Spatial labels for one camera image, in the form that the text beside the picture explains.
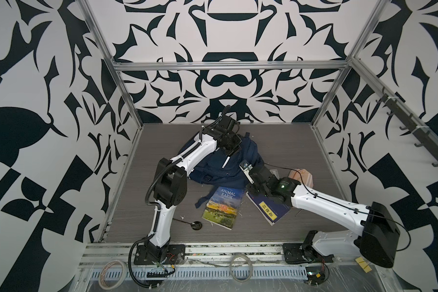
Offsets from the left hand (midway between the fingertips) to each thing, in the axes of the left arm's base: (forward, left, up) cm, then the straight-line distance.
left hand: (245, 142), depth 88 cm
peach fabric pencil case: (-11, -31, -16) cm, 36 cm away
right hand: (-16, -1, -5) cm, 17 cm away
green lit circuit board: (-51, -23, -18) cm, 59 cm away
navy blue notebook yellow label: (-27, -10, -17) cm, 33 cm away
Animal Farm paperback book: (-25, +12, -16) cm, 32 cm away
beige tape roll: (-49, +58, -17) cm, 77 cm away
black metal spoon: (-33, +23, -16) cm, 43 cm away
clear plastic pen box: (-7, -17, -17) cm, 25 cm away
